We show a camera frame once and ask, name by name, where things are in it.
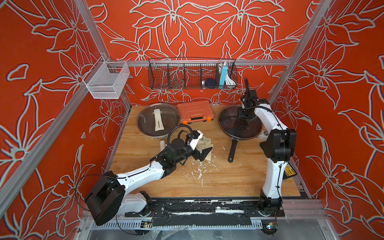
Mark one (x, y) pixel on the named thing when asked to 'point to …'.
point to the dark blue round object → (210, 83)
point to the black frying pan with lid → (234, 142)
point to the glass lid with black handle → (237, 127)
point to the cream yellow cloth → (205, 143)
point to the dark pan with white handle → (160, 134)
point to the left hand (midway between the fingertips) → (206, 141)
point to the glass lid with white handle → (156, 119)
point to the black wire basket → (185, 73)
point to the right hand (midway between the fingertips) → (238, 113)
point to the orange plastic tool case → (198, 111)
